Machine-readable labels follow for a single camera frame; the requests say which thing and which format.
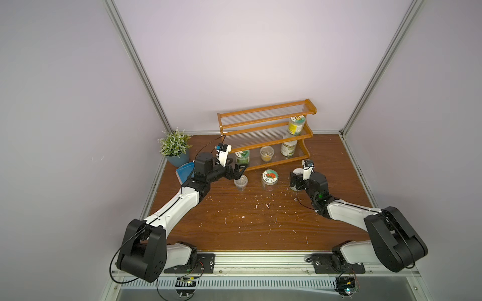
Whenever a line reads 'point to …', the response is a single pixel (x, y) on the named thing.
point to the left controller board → (185, 286)
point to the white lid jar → (299, 171)
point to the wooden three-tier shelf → (272, 135)
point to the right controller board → (346, 286)
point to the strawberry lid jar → (269, 179)
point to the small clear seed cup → (241, 183)
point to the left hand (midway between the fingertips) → (241, 162)
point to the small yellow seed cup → (266, 153)
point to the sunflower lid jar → (296, 125)
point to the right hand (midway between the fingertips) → (302, 168)
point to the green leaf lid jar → (242, 157)
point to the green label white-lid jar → (288, 149)
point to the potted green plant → (175, 146)
